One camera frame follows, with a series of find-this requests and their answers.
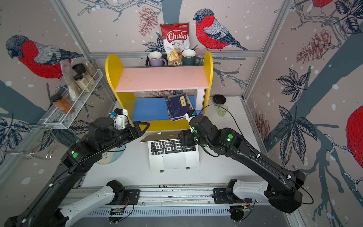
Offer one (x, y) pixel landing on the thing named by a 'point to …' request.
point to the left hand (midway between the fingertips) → (148, 124)
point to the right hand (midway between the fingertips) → (183, 133)
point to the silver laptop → (167, 151)
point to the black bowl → (219, 99)
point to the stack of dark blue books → (177, 105)
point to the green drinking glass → (221, 111)
